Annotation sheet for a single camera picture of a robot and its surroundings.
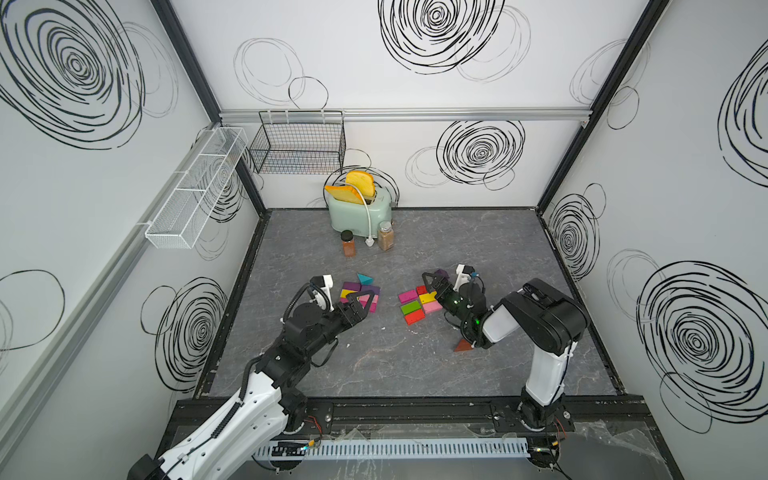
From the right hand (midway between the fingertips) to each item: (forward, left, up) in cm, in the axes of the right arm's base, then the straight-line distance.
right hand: (427, 282), depth 93 cm
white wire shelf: (-2, +63, +29) cm, 69 cm away
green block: (-7, +5, -4) cm, 9 cm away
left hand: (-14, +17, +14) cm, 26 cm away
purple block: (+1, +25, -5) cm, 25 cm away
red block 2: (-1, +2, -2) cm, 3 cm away
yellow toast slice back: (+31, +22, +15) cm, 40 cm away
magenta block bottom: (-3, +6, -4) cm, 8 cm away
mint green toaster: (+25, +27, +3) cm, 37 cm away
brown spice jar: (+13, +26, 0) cm, 29 cm away
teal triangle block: (+2, +20, -3) cm, 21 cm away
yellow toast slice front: (+26, +28, +13) cm, 40 cm away
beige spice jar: (+17, +14, +2) cm, 22 cm away
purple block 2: (+1, +17, -6) cm, 18 cm away
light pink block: (-7, -1, -3) cm, 8 cm away
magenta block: (-6, +17, -6) cm, 19 cm away
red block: (-9, +4, -5) cm, 11 cm away
